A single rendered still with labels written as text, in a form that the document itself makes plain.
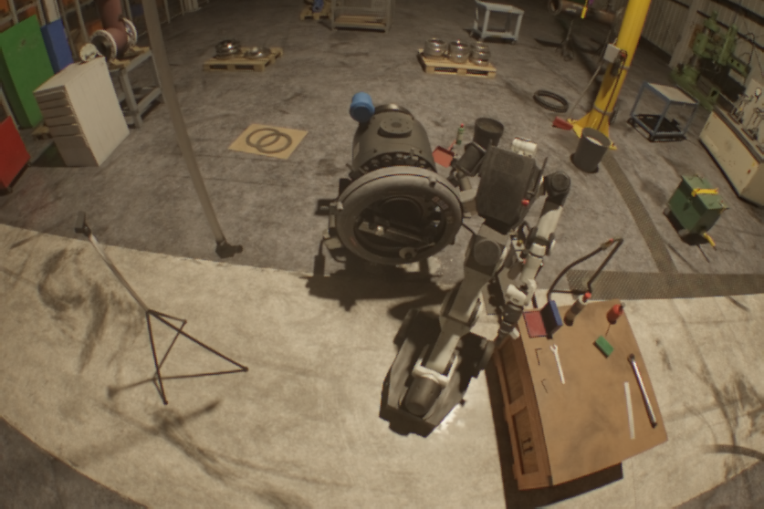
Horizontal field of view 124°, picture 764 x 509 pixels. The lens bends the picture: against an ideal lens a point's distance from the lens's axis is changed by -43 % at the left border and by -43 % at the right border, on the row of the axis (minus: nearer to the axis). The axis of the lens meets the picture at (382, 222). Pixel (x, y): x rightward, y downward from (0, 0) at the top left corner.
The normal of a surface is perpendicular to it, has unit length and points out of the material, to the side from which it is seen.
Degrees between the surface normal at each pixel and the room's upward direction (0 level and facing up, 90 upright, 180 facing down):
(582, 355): 0
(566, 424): 0
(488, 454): 0
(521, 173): 48
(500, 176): 63
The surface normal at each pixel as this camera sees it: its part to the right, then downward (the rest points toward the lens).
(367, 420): 0.05, -0.69
